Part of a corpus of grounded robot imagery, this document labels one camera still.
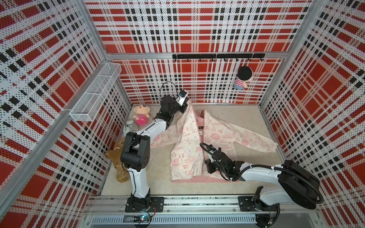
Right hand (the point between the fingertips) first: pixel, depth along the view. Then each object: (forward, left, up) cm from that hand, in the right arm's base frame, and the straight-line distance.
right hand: (207, 161), depth 86 cm
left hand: (+34, +11, +24) cm, 43 cm away
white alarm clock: (+20, +53, +9) cm, 57 cm away
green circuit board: (-28, +33, 0) cm, 43 cm away
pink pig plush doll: (+37, +47, +3) cm, 60 cm away
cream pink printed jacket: (+17, +9, +11) cm, 22 cm away
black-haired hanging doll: (+53, -28, +27) cm, 66 cm away
